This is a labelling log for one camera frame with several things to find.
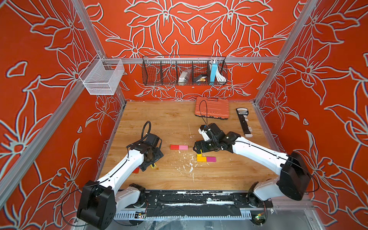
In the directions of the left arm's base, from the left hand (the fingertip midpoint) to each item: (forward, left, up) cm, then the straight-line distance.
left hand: (155, 158), depth 84 cm
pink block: (+10, -16, -4) cm, 20 cm away
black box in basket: (+41, -25, +29) cm, 56 cm away
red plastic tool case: (+43, -37, +1) cm, 57 cm away
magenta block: (+4, -34, -5) cm, 35 cm away
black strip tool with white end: (+43, -61, -3) cm, 75 cm away
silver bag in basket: (+47, -14, +27) cm, 56 cm away
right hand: (+5, -24, +7) cm, 25 cm away
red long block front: (+11, -10, -5) cm, 15 cm away
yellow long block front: (-4, +2, -5) cm, 6 cm away
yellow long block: (+6, -27, -3) cm, 27 cm away
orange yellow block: (+3, -28, -4) cm, 28 cm away
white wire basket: (+43, +41, +26) cm, 65 cm away
